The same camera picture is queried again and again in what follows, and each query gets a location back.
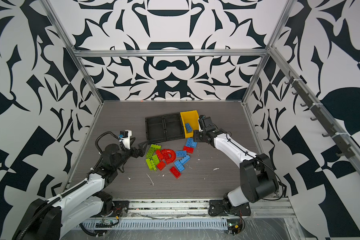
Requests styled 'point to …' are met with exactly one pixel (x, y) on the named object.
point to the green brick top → (155, 147)
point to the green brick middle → (156, 160)
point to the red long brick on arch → (165, 153)
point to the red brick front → (175, 172)
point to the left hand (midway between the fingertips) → (140, 137)
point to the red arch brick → (169, 155)
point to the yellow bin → (191, 117)
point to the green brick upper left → (150, 153)
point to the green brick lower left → (151, 164)
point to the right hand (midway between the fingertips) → (197, 133)
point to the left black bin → (155, 128)
